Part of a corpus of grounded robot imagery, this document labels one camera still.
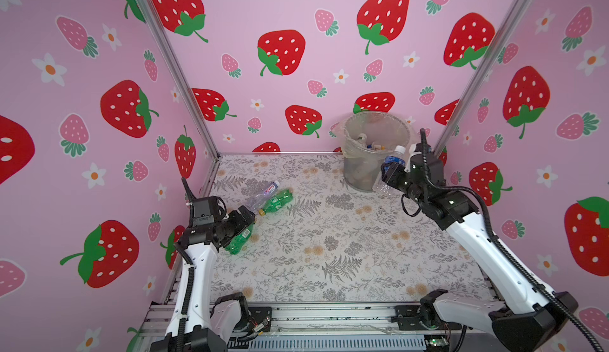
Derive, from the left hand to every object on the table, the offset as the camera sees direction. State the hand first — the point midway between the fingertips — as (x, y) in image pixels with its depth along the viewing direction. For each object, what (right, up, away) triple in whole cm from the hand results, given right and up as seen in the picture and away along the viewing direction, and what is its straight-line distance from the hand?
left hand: (245, 220), depth 79 cm
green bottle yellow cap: (+9, +4, +18) cm, 20 cm away
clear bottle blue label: (+44, +12, -9) cm, 46 cm away
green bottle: (-6, -12, +10) cm, 16 cm away
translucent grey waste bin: (+48, +32, +25) cm, 63 cm away
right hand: (+46, +18, -7) cm, 50 cm away
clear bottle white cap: (+4, +8, +22) cm, 24 cm away
